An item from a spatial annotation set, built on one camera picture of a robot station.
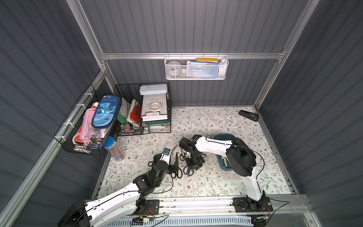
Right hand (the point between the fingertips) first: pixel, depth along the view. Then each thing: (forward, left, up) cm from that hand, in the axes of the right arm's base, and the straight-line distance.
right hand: (194, 168), depth 87 cm
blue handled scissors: (-1, +4, -1) cm, 4 cm away
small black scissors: (+7, +6, 0) cm, 10 cm away
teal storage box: (+19, -23, +6) cm, 31 cm away
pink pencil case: (+7, +54, +32) cm, 63 cm away
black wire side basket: (+2, +58, +35) cm, 67 cm away
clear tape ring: (+34, +26, +20) cm, 47 cm away
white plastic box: (+49, +29, +23) cm, 62 cm away
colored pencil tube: (+5, +47, +15) cm, 49 cm away
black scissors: (-3, +10, +1) cm, 11 cm away
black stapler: (+45, -46, -1) cm, 64 cm away
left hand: (+2, +14, +11) cm, 18 cm away
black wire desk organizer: (+32, +32, +21) cm, 50 cm away
